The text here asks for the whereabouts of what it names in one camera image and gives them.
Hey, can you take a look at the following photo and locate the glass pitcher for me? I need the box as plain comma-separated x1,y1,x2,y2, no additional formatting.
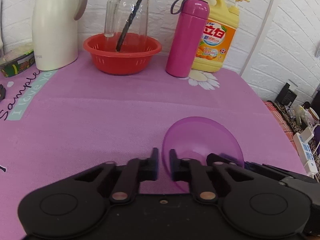
104,0,149,38

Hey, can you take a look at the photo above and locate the white thermos jug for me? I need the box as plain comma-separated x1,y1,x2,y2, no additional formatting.
31,0,87,72

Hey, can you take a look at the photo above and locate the yellow dish soap bottle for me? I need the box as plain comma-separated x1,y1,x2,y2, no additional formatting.
192,0,249,73

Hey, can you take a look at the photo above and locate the black box by wall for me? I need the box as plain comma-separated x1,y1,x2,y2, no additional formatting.
275,83,297,107

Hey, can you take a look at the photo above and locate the pink floral tablecloth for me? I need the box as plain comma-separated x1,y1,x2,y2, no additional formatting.
1,51,305,239

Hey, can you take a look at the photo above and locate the green instant noodle bowl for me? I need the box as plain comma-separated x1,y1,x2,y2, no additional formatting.
1,42,35,77

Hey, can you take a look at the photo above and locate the red plastic colander basket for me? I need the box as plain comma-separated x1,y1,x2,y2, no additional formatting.
83,33,162,75

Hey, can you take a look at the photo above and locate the purple plastic bowl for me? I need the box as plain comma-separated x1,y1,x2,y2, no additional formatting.
161,116,244,194

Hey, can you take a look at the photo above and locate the white power strip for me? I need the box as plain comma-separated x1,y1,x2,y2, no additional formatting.
293,127,318,178

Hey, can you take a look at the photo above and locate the pink thermos bottle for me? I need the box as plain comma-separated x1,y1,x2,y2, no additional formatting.
165,0,210,78

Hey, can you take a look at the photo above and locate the black stirring stick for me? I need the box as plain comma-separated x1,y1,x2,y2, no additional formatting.
116,0,143,52

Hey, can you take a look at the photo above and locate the black rectangular frame clip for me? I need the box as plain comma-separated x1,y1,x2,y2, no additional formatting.
0,85,6,101

